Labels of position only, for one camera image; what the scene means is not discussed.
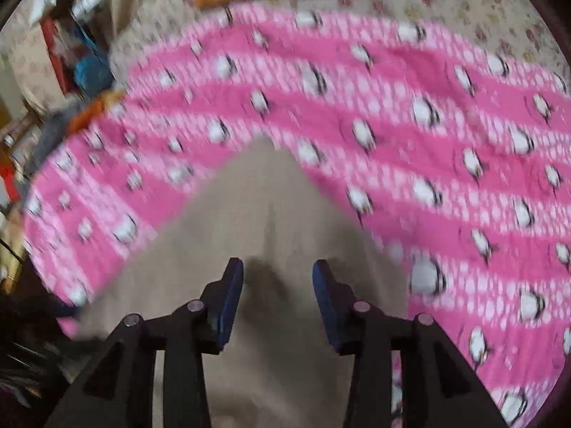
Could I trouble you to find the blue bag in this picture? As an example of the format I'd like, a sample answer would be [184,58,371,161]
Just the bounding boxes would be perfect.
[72,25,114,98]

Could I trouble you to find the floral bed sheet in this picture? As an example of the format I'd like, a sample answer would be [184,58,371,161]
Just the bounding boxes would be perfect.
[110,0,570,83]

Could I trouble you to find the pink penguin blanket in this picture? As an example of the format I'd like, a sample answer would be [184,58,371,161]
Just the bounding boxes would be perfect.
[24,4,570,427]

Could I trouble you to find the beige garment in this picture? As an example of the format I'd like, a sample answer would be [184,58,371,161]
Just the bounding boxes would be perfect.
[79,138,408,427]

